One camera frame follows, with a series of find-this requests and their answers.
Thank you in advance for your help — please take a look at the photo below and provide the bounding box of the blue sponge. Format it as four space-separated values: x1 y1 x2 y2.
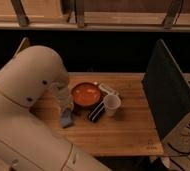
60 109 74 128

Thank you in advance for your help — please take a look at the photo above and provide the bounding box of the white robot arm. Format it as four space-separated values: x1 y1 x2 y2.
0 46 111 171

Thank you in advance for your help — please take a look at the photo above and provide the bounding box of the right dark divider panel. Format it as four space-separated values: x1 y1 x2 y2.
142 39 190 139

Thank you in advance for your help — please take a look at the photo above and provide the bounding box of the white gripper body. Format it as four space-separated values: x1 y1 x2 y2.
55 83 74 110

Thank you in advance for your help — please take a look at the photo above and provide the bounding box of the white cup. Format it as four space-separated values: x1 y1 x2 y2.
103 94 121 117

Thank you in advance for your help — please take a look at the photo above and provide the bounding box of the upper wooden shelf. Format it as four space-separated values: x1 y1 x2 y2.
0 0 190 32

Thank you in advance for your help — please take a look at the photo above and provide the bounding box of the left wooden divider panel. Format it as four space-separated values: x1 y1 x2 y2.
14 37 30 56

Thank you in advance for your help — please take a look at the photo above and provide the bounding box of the black striped box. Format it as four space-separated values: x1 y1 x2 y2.
88 102 105 123

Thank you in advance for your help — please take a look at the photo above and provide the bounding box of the red bowl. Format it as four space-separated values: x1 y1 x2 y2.
71 82 101 107

